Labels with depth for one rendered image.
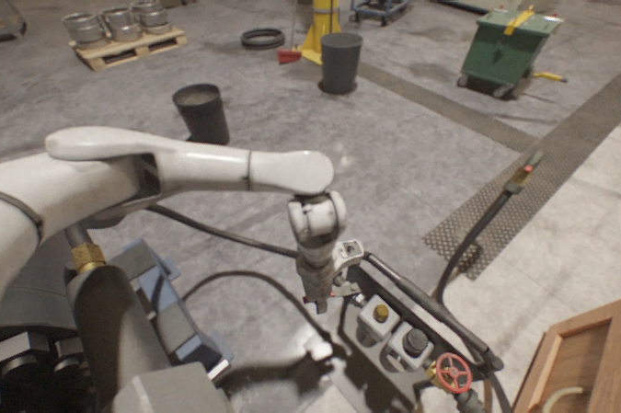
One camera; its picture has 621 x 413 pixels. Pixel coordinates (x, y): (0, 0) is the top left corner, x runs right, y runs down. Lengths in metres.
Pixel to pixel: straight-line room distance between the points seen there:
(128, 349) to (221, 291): 0.91
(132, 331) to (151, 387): 0.09
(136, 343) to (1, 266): 0.20
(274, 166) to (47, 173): 0.23
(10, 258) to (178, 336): 0.77
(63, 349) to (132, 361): 0.31
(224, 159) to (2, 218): 0.21
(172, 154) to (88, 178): 0.09
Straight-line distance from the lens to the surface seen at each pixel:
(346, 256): 0.51
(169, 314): 1.04
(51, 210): 0.33
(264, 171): 0.36
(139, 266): 1.19
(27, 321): 0.65
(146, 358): 0.41
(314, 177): 0.35
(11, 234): 0.28
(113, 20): 4.27
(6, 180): 0.33
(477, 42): 2.94
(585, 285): 1.76
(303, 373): 1.14
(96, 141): 0.36
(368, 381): 1.15
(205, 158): 0.37
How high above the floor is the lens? 1.14
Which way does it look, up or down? 50 degrees down
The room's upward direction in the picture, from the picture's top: 1 degrees counter-clockwise
